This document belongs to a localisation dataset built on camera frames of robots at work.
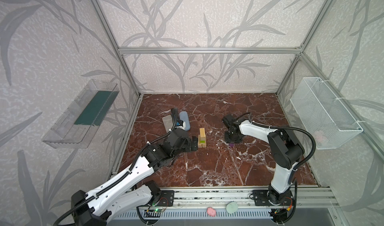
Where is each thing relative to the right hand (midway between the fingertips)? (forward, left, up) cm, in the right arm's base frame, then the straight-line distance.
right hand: (229, 136), depth 96 cm
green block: (-5, +17, +4) cm, 18 cm away
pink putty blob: (-40, +13, +3) cm, 42 cm away
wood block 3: (-7, +16, +3) cm, 18 cm away
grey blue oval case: (+14, +30, +4) cm, 34 cm away
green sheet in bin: (-5, +65, +35) cm, 74 cm away
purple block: (-5, -1, -1) cm, 5 cm away
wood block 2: (-7, +19, +2) cm, 20 cm away
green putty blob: (-39, +3, +3) cm, 39 cm away
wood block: (-2, +17, +10) cm, 20 cm away
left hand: (-10, +22, +19) cm, 31 cm away
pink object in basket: (-11, -41, +20) cm, 47 cm away
